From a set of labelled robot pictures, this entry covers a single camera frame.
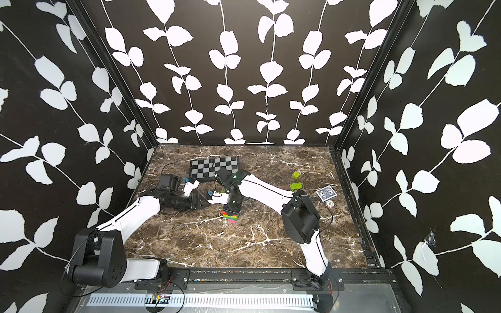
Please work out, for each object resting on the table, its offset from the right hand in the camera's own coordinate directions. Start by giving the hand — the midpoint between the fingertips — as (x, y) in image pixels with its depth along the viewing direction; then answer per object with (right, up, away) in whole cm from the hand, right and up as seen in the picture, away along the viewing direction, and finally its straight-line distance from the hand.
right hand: (229, 207), depth 85 cm
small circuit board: (-24, -31, -15) cm, 41 cm away
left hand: (-10, +2, -1) cm, 10 cm away
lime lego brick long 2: (0, -3, -3) cm, 5 cm away
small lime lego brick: (+34, +13, +22) cm, 43 cm away
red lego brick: (-2, -2, -2) cm, 3 cm away
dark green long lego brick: (+2, -5, -1) cm, 5 cm away
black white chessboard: (-17, +16, +20) cm, 31 cm away
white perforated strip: (-7, -31, -15) cm, 35 cm away
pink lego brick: (+1, -7, +3) cm, 8 cm away
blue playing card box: (+48, +4, +13) cm, 50 cm away
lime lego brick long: (+33, +8, +16) cm, 37 cm away
